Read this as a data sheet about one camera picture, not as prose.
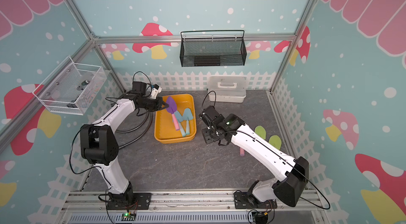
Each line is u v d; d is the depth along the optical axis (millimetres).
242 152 871
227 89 1061
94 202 758
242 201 740
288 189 370
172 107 930
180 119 1025
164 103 876
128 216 728
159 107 814
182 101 1121
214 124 537
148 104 791
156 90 859
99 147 499
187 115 1051
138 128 997
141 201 754
